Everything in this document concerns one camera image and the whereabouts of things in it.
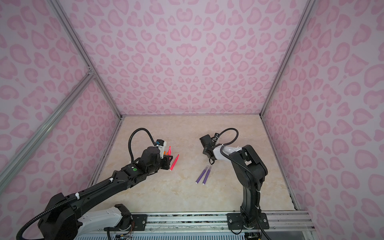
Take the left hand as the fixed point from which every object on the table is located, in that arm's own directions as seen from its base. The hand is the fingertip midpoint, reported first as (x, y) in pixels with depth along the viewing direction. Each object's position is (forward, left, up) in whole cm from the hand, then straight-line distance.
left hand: (173, 154), depth 81 cm
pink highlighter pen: (+1, +2, +2) cm, 3 cm away
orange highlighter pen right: (-1, +3, +2) cm, 4 cm away
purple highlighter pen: (-5, -15, -15) cm, 22 cm away
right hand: (+12, -22, -14) cm, 29 cm away
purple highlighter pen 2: (-6, -19, -14) cm, 24 cm away
